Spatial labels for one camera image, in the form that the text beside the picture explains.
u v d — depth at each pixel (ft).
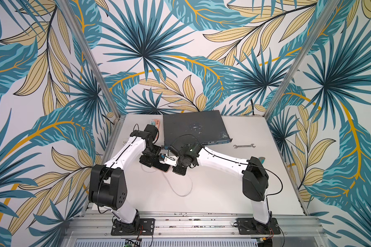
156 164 2.46
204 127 3.60
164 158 2.35
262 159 3.19
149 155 2.46
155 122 3.68
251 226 2.41
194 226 2.46
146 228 2.36
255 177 1.56
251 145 3.39
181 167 2.34
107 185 1.46
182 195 2.75
